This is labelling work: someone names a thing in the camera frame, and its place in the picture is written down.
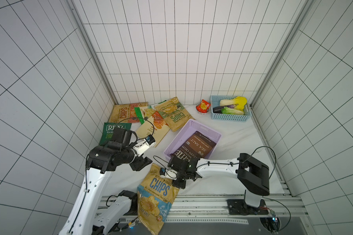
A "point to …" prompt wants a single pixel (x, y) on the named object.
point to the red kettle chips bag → (126, 113)
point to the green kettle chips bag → (175, 114)
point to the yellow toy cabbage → (241, 101)
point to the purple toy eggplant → (218, 109)
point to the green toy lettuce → (227, 110)
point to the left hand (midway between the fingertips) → (141, 159)
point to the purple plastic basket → (189, 127)
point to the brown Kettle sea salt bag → (196, 145)
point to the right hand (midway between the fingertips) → (170, 185)
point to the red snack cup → (203, 107)
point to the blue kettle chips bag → (156, 194)
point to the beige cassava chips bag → (155, 126)
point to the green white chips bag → (144, 112)
